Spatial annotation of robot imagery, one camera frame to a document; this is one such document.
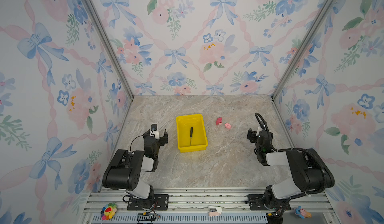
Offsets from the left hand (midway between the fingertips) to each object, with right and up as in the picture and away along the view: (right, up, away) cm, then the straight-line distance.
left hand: (157, 128), depth 91 cm
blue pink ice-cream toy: (+72, -36, -22) cm, 84 cm away
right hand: (+63, 0, +2) cm, 63 cm away
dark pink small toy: (+39, +4, +11) cm, 41 cm away
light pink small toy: (+45, +1, +9) cm, 46 cm away
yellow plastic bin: (+25, -9, +5) cm, 28 cm away
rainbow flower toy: (-18, -37, -21) cm, 46 cm away
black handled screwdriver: (+20, -5, +6) cm, 22 cm away
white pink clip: (+32, -36, -21) cm, 53 cm away
